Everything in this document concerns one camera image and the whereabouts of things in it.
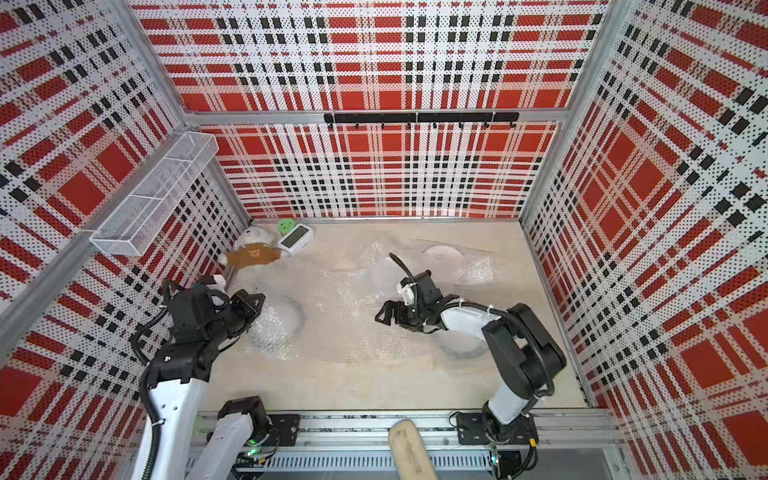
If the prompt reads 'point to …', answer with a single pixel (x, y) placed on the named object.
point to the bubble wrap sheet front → (321, 304)
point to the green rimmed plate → (461, 345)
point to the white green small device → (296, 240)
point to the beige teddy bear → (250, 257)
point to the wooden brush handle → (411, 455)
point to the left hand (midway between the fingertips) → (271, 296)
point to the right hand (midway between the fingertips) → (393, 319)
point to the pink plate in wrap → (444, 262)
